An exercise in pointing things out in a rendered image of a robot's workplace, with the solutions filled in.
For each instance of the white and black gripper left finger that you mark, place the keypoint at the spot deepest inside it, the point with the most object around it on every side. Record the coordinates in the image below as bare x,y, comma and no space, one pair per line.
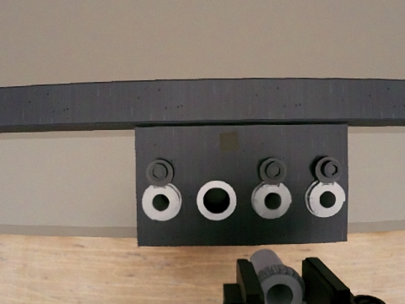
248,289

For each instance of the grey flanged bushing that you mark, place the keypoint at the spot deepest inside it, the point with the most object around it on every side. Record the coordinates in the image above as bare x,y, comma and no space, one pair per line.
280,283

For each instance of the long black flat bar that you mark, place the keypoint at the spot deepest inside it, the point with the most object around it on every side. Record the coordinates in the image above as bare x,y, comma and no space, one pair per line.
126,105

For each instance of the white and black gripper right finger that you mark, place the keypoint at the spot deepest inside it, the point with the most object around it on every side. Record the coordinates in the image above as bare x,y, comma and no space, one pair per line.
322,286

